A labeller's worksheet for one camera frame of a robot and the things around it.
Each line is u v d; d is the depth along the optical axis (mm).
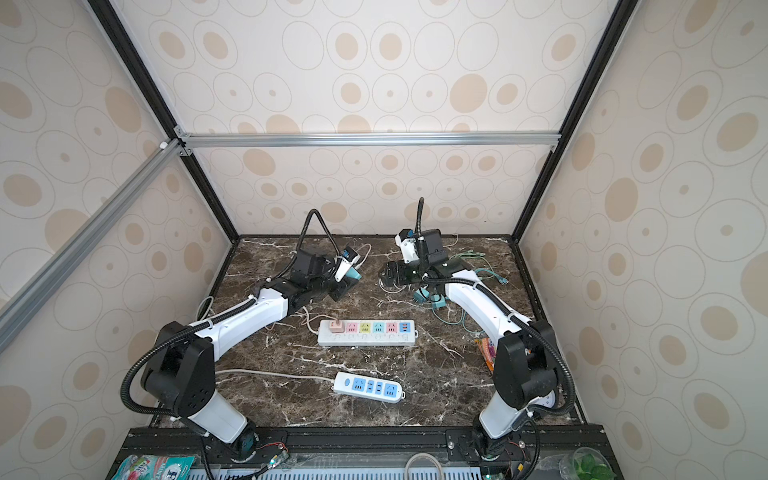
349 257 759
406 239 762
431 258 658
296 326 947
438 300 974
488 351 873
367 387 811
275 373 855
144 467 685
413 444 757
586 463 673
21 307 513
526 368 448
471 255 1126
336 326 875
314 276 690
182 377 439
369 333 903
